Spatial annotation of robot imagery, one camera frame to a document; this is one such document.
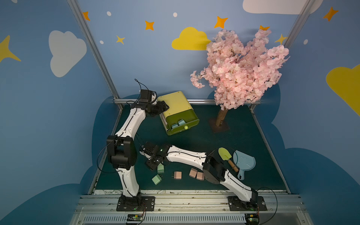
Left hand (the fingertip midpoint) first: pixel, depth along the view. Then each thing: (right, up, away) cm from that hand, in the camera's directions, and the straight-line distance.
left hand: (164, 107), depth 91 cm
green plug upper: (-1, -35, -13) cm, 37 cm away
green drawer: (+17, -7, +3) cm, 18 cm away
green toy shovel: (+41, -33, +3) cm, 53 cm away
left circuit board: (-13, -60, -19) cm, 64 cm away
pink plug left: (+9, -42, -9) cm, 44 cm away
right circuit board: (+49, -61, -18) cm, 80 cm away
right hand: (-8, -35, -5) cm, 36 cm away
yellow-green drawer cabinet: (+9, +3, +5) cm, 10 cm away
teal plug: (+11, -10, -1) cm, 15 cm away
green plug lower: (-3, -43, -10) cm, 45 cm away
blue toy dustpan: (+53, -36, 0) cm, 64 cm away
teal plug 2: (+7, -12, -3) cm, 14 cm away
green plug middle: (-2, -38, -7) cm, 39 cm away
